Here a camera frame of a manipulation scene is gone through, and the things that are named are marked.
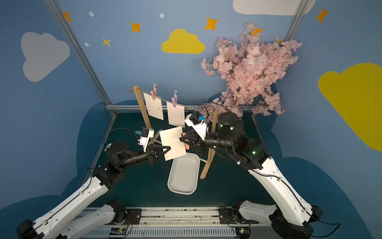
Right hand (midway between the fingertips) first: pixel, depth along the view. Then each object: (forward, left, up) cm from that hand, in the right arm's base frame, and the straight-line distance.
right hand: (186, 133), depth 55 cm
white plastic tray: (+1, +3, -42) cm, 42 cm away
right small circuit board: (-26, -29, -47) cm, 61 cm away
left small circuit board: (-29, +33, -45) cm, 63 cm away
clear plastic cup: (+14, +55, -38) cm, 68 cm away
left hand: (0, +7, -10) cm, 12 cm away
